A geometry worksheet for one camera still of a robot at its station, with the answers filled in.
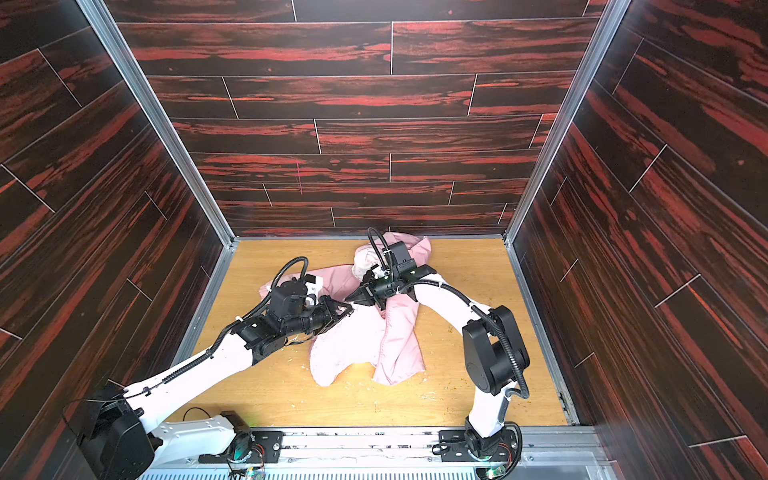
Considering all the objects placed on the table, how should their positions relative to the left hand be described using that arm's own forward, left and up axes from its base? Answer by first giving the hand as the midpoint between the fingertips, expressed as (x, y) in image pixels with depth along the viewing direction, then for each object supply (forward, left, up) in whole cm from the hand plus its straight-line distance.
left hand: (356, 309), depth 75 cm
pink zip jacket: (+3, -6, -18) cm, 20 cm away
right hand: (+6, +3, -3) cm, 7 cm away
